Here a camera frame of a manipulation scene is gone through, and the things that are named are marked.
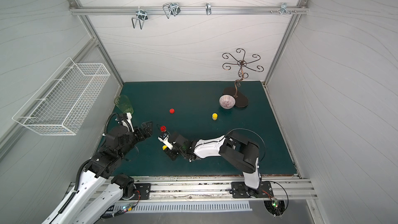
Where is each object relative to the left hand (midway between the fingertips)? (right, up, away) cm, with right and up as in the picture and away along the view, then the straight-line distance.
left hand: (146, 124), depth 74 cm
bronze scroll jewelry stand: (+55, +12, +34) cm, 66 cm away
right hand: (+7, -14, +11) cm, 19 cm away
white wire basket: (-36, +10, -6) cm, 38 cm away
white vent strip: (+22, -37, -4) cm, 43 cm away
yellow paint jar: (+36, +1, +25) cm, 43 cm away
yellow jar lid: (+7, -14, +9) cm, 18 cm away
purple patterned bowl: (+45, +10, +33) cm, 57 cm away
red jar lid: (+6, +4, +30) cm, 31 cm away
